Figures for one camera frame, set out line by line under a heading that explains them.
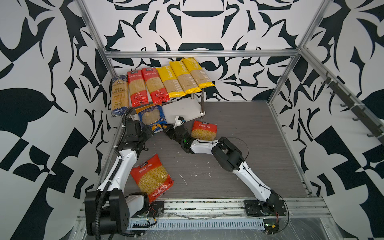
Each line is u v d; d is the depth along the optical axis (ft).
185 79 2.65
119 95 2.39
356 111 1.92
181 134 2.59
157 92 2.44
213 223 2.34
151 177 2.65
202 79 2.61
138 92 2.39
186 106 3.55
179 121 3.02
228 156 2.06
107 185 1.38
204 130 3.26
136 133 2.09
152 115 3.24
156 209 2.43
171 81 2.61
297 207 2.49
